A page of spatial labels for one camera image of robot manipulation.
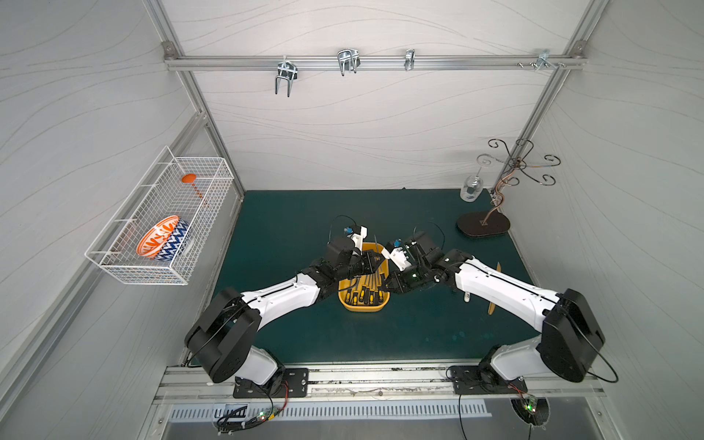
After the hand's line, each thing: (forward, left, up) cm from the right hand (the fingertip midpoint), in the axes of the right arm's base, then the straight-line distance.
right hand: (384, 285), depth 80 cm
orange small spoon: (+21, +58, +23) cm, 66 cm away
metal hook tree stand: (+33, -44, -10) cm, 56 cm away
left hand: (+6, 0, +5) cm, 8 cm away
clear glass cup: (+35, -31, +7) cm, 47 cm away
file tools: (+3, +5, -11) cm, 12 cm away
